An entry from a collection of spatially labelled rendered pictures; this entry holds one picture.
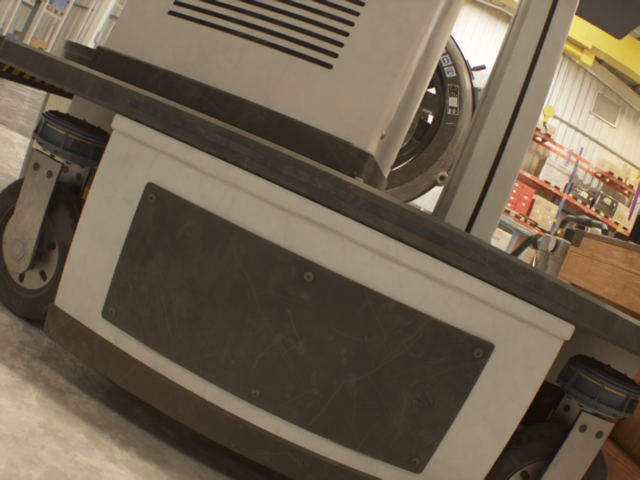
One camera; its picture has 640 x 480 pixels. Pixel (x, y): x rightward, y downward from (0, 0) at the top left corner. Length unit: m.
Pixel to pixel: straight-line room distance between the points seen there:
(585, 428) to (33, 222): 0.66
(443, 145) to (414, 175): 0.13
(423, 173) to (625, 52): 12.66
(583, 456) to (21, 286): 0.69
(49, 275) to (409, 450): 0.45
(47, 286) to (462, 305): 0.47
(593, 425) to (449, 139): 1.40
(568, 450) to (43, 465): 0.52
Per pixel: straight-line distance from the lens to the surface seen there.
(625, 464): 1.00
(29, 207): 0.70
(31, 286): 0.74
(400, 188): 1.87
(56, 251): 0.71
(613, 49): 14.19
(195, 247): 0.52
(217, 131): 0.52
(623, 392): 0.63
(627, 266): 1.23
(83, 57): 1.20
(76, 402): 0.62
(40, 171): 0.69
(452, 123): 1.90
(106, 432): 0.59
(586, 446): 0.65
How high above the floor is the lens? 0.31
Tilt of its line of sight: 4 degrees down
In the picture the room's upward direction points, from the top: 25 degrees clockwise
